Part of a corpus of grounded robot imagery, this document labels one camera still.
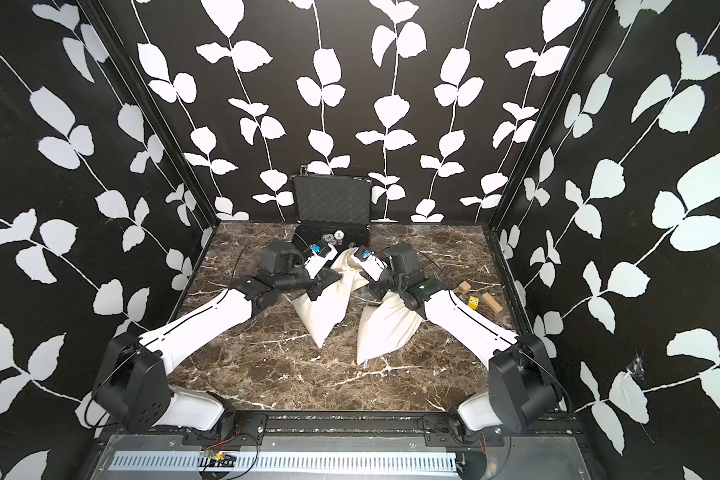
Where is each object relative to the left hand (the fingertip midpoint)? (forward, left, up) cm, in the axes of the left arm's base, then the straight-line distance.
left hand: (340, 270), depth 79 cm
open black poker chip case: (+38, +4, -12) cm, 40 cm away
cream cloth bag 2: (-4, +6, -17) cm, 18 cm away
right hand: (+3, -6, -2) cm, 7 cm away
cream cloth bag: (-11, -12, -14) cm, 21 cm away
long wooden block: (0, -50, -22) cm, 54 cm away
